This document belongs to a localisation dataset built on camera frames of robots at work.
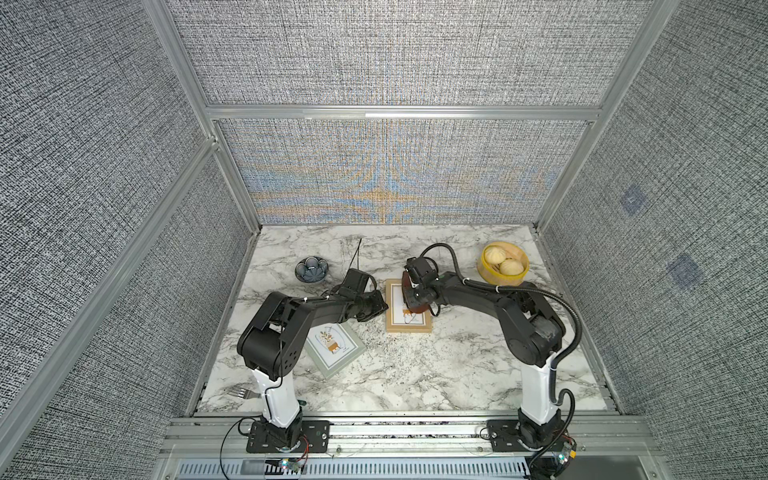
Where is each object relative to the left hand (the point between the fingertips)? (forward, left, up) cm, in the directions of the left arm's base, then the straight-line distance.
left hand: (392, 309), depth 95 cm
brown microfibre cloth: (-3, -6, +6) cm, 9 cm away
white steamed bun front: (+12, -41, +3) cm, 43 cm away
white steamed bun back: (+17, -37, +5) cm, 40 cm away
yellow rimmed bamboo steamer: (+11, -34, +3) cm, 36 cm away
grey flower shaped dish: (+16, +27, +1) cm, 32 cm away
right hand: (+6, -7, +1) cm, 9 cm away
